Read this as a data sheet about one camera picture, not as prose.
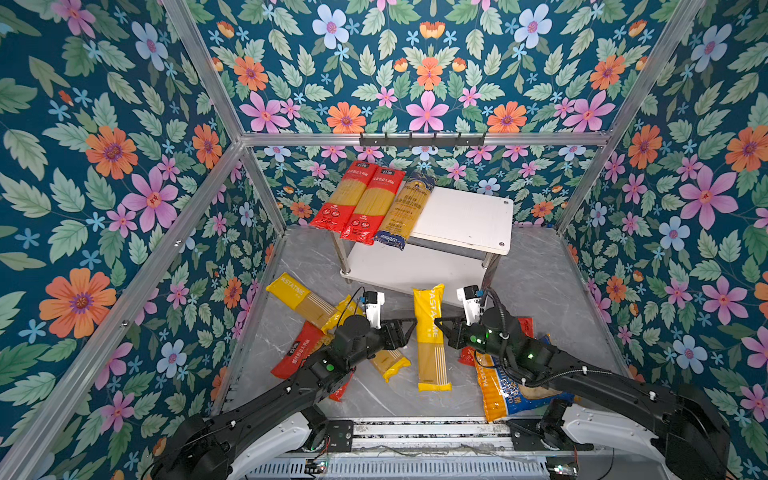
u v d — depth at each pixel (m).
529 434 0.72
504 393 0.76
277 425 0.50
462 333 0.66
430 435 0.75
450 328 0.70
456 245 0.71
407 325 0.74
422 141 0.93
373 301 0.70
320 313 0.94
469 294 0.68
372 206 0.75
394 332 0.67
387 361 0.84
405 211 0.74
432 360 0.75
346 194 0.78
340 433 0.74
